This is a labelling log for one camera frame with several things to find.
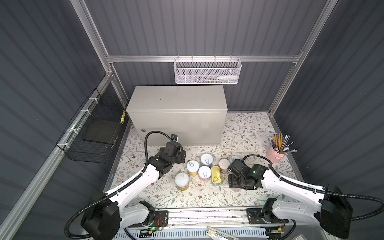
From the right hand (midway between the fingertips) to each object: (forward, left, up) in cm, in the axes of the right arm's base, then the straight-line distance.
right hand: (235, 184), depth 81 cm
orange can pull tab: (+14, 0, +2) cm, 15 cm away
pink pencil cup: (+15, -25, +4) cm, 29 cm away
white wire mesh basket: (+87, +12, +18) cm, 90 cm away
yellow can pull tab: (+9, +24, +2) cm, 26 cm away
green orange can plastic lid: (0, +29, +5) cm, 30 cm away
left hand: (+15, +33, +10) cm, 38 cm away
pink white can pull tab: (-2, -1, -1) cm, 3 cm away
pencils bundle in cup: (+21, -30, +6) cm, 37 cm away
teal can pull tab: (+14, +15, +3) cm, 21 cm away
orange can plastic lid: (+10, +6, +4) cm, 13 cm away
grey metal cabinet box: (+47, +21, +7) cm, 52 cm away
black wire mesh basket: (+19, +71, +28) cm, 78 cm away
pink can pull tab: (+5, +17, +3) cm, 18 cm away
